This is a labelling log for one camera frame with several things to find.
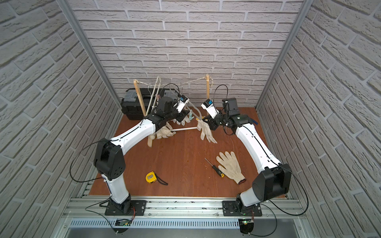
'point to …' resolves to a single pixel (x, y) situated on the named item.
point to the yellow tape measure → (151, 177)
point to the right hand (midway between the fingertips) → (207, 118)
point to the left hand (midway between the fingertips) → (188, 106)
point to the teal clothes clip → (191, 116)
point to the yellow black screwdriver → (219, 171)
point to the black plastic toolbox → (131, 105)
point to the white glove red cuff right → (232, 168)
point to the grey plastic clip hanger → (192, 104)
